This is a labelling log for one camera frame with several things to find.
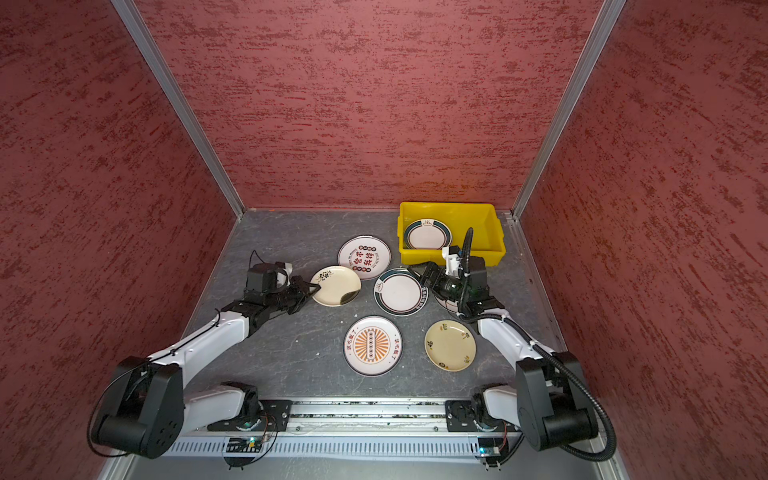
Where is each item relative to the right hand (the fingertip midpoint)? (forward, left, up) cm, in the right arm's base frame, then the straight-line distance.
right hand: (411, 279), depth 83 cm
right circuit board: (-39, -18, -16) cm, 46 cm away
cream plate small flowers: (-14, -11, -15) cm, 23 cm away
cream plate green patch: (+1, +21, -4) cm, 22 cm away
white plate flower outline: (-1, -14, -16) cm, 21 cm away
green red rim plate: (+29, -9, -14) cm, 33 cm away
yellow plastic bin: (+34, -31, -11) cm, 47 cm away
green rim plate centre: (+5, +3, -15) cm, 16 cm away
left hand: (0, +26, -5) cm, 27 cm away
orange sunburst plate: (-13, +12, -15) cm, 23 cm away
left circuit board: (-36, +42, -15) cm, 57 cm away
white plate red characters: (+20, +14, -15) cm, 28 cm away
